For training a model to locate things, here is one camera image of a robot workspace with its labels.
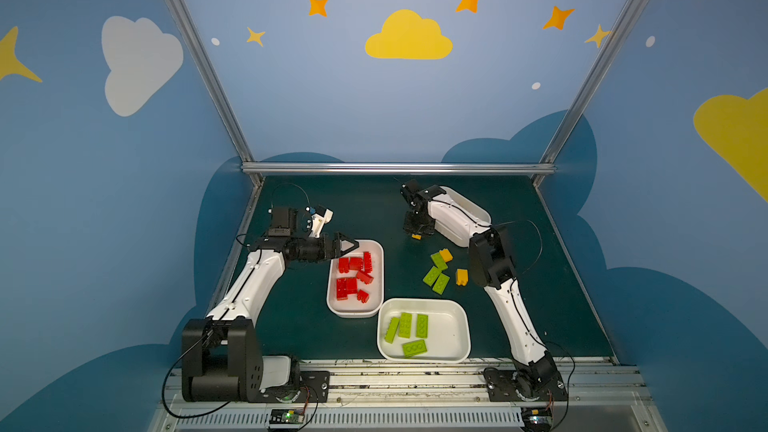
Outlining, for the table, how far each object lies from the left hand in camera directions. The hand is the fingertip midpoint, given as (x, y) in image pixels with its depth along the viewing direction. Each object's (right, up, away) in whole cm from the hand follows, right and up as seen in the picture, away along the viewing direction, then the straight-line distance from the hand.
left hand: (347, 247), depth 82 cm
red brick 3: (-3, -14, +9) cm, 17 cm away
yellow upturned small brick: (+22, +1, +21) cm, 30 cm away
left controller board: (-13, -40, -11) cm, 43 cm away
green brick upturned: (+18, -27, -2) cm, 33 cm away
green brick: (+16, -22, +1) cm, 28 cm away
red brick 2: (0, -13, +9) cm, 16 cm away
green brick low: (+21, -23, +2) cm, 32 cm away
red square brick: (+4, -11, +9) cm, 15 cm away
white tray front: (+29, -24, +1) cm, 38 cm away
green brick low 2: (+25, -12, +12) cm, 30 cm away
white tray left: (+1, -19, +5) cm, 19 cm away
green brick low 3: (+28, -13, +11) cm, 33 cm away
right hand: (+21, +3, +22) cm, 31 cm away
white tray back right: (+28, +9, -12) cm, 32 cm away
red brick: (-2, -7, +11) cm, 14 cm away
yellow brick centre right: (+31, -5, +16) cm, 36 cm away
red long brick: (+5, -9, +14) cm, 17 cm away
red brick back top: (+1, -7, +12) cm, 14 cm away
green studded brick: (+29, -7, +16) cm, 34 cm away
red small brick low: (+4, -16, +6) cm, 18 cm away
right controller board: (+48, -41, -10) cm, 64 cm away
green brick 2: (+12, -23, 0) cm, 26 cm away
